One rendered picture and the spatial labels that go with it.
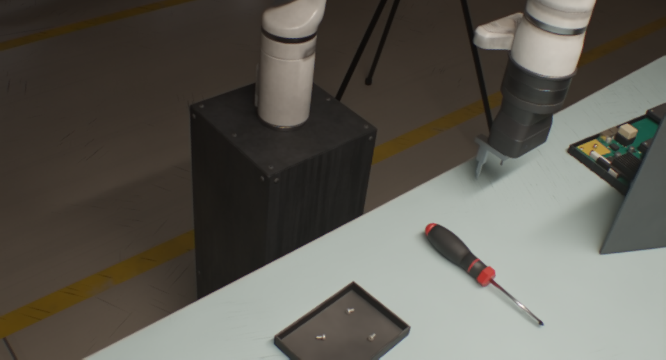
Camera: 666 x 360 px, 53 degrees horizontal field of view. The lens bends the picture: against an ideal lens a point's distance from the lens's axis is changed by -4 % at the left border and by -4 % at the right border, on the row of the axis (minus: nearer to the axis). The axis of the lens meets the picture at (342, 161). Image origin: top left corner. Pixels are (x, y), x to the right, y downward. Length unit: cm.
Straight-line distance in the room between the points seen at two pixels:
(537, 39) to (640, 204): 23
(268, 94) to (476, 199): 44
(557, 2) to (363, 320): 38
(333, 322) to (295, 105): 54
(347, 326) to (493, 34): 36
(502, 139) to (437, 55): 250
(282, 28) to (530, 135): 45
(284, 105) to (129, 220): 120
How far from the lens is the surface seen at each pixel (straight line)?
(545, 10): 75
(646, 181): 81
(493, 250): 82
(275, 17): 111
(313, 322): 70
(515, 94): 79
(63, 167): 252
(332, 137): 119
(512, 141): 82
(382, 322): 71
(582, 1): 74
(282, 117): 117
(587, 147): 102
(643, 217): 85
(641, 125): 113
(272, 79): 114
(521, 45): 77
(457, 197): 87
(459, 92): 306
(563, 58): 77
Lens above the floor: 155
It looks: 38 degrees down
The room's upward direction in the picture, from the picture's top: 8 degrees clockwise
